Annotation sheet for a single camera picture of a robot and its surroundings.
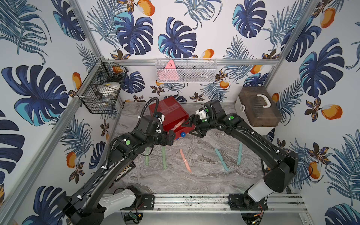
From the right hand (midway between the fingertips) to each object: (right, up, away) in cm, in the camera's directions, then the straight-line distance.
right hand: (184, 126), depth 72 cm
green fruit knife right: (-13, -21, +18) cm, 30 cm away
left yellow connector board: (-32, -25, +13) cm, 43 cm away
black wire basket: (-55, +36, +22) cm, 70 cm away
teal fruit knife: (+26, -24, +16) cm, 39 cm away
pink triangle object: (-9, +33, +16) cm, 38 cm away
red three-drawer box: (-5, +5, +10) cm, 12 cm away
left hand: (-8, -2, -4) cm, 9 cm away
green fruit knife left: (-24, -18, +20) cm, 36 cm away
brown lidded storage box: (+51, +12, +25) cm, 58 cm away
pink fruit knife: (+2, -24, +16) cm, 29 cm away
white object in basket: (-43, +21, +8) cm, 48 cm away
